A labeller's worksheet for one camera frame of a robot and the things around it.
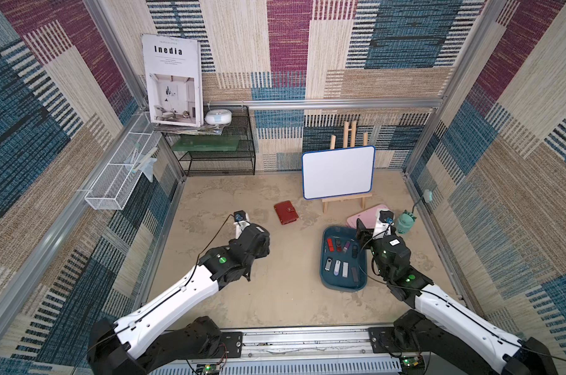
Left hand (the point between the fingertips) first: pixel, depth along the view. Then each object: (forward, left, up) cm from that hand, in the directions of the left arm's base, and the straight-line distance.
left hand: (259, 238), depth 78 cm
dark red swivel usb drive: (+6, -30, -16) cm, 34 cm away
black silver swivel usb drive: (-2, -24, -17) cm, 30 cm away
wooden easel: (+34, -35, +11) cm, 50 cm away
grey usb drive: (-6, -34, -17) cm, 39 cm away
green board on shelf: (+45, +27, +4) cm, 53 cm away
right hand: (+5, -37, +3) cm, 37 cm away
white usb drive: (-4, -31, -17) cm, 35 cm away
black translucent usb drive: (+4, -36, -19) cm, 41 cm away
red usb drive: (+5, -27, -17) cm, 32 cm away
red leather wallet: (+22, -9, -16) cm, 29 cm away
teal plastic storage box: (0, -31, -18) cm, 36 cm away
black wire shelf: (+51, +18, -6) cm, 54 cm away
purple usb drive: (+5, -33, -17) cm, 37 cm away
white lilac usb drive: (-3, -28, -17) cm, 33 cm away
